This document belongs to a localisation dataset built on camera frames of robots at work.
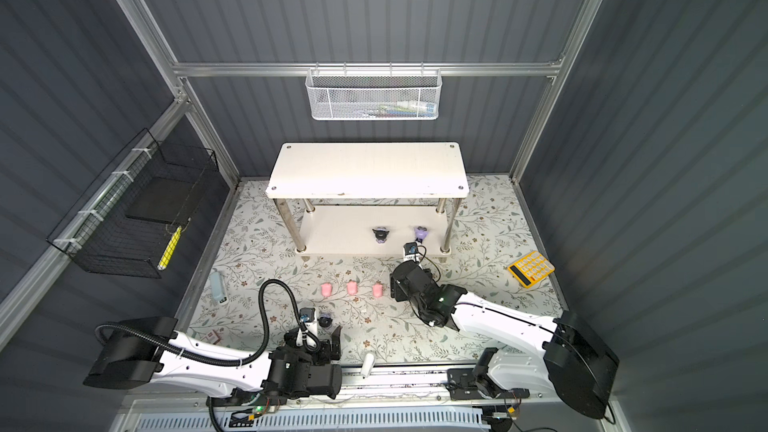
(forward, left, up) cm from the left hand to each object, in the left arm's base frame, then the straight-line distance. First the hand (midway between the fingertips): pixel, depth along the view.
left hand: (330, 333), depth 80 cm
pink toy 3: (+12, -13, -1) cm, 18 cm away
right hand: (+12, -21, +6) cm, 25 cm away
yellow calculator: (+16, -62, -1) cm, 64 cm away
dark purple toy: (+3, +2, +1) cm, 4 cm away
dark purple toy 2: (+26, -15, +8) cm, 31 cm away
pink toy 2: (+13, -5, -1) cm, 15 cm away
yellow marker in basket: (+13, +34, +24) cm, 44 cm away
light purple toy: (+27, -28, +7) cm, 39 cm away
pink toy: (+13, +2, -1) cm, 14 cm away
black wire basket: (+21, +45, +26) cm, 56 cm away
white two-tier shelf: (+51, -10, -2) cm, 52 cm away
